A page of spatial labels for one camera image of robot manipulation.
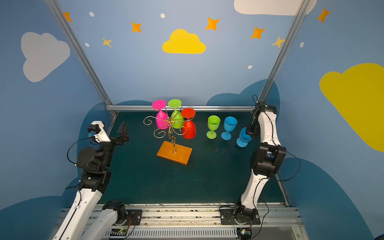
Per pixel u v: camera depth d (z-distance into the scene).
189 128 0.80
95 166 0.51
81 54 0.85
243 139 0.85
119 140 0.60
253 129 0.80
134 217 0.75
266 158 0.53
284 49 0.84
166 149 0.98
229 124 0.96
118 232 0.73
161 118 0.84
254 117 1.24
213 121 1.01
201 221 0.74
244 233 0.73
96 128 0.52
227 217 0.74
